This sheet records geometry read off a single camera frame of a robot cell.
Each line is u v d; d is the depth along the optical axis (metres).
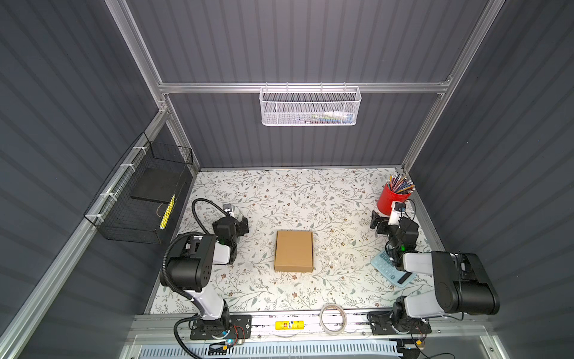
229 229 0.75
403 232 0.69
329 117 0.92
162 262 0.46
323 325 0.73
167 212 0.70
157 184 0.75
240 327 0.72
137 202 0.72
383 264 0.85
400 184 0.96
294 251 0.87
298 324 0.73
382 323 0.74
